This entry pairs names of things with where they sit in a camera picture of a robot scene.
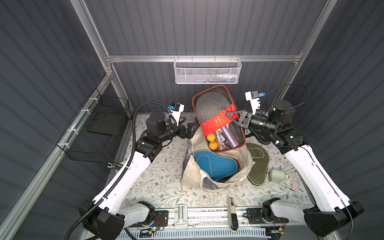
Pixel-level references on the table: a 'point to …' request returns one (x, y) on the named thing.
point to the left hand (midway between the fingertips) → (196, 123)
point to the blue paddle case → (217, 166)
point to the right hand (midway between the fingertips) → (230, 114)
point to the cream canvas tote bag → (193, 176)
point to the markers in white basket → (221, 78)
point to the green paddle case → (257, 174)
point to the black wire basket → (91, 135)
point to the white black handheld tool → (233, 218)
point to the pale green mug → (277, 176)
